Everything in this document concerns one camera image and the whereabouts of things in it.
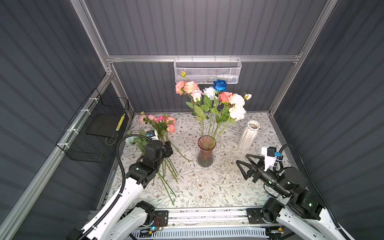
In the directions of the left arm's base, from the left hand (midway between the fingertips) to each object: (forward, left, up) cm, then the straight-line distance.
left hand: (165, 143), depth 76 cm
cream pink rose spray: (+6, -29, +10) cm, 32 cm away
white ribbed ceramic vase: (+6, -47, -5) cm, 47 cm away
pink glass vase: (+1, -21, -5) cm, 22 cm away
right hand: (-15, -35, +7) cm, 39 cm away
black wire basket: (+2, +35, +6) cm, 36 cm away
